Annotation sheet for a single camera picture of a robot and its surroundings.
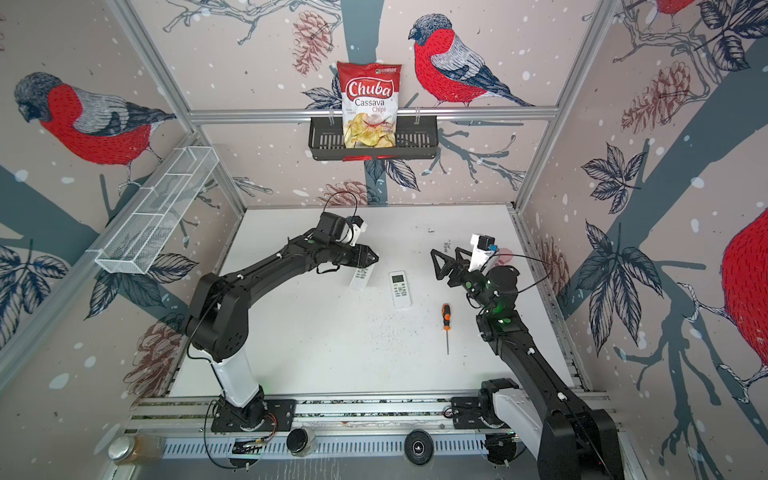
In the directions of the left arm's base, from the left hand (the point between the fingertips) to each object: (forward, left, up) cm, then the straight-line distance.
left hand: (372, 256), depth 88 cm
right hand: (-6, -19, +9) cm, 22 cm away
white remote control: (-4, -9, -13) cm, 16 cm away
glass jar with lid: (-46, +50, -8) cm, 68 cm away
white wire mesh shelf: (+4, +57, +16) cm, 59 cm away
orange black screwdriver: (-13, -23, -13) cm, 29 cm away
